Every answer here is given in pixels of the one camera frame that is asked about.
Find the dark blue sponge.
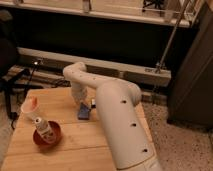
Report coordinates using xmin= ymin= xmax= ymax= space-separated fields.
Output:
xmin=78 ymin=103 xmax=90 ymax=120

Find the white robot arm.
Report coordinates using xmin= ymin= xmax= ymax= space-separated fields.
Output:
xmin=63 ymin=62 xmax=163 ymax=171

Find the metal pole stand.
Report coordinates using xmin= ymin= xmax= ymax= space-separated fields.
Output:
xmin=155 ymin=0 xmax=190 ymax=74

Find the red bowl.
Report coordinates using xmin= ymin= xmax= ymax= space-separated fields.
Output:
xmin=33 ymin=121 xmax=62 ymax=147

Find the clear plastic bottle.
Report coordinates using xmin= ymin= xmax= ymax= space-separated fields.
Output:
xmin=34 ymin=117 xmax=56 ymax=144

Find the dark cabinet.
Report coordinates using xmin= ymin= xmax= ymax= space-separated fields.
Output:
xmin=167 ymin=0 xmax=213 ymax=128

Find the black office chair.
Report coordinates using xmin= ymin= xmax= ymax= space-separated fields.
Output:
xmin=0 ymin=9 xmax=40 ymax=129

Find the grey floor rail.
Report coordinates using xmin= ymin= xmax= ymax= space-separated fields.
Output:
xmin=18 ymin=47 xmax=171 ymax=87

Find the black cable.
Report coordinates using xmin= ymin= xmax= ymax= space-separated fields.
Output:
xmin=17 ymin=61 xmax=40 ymax=101

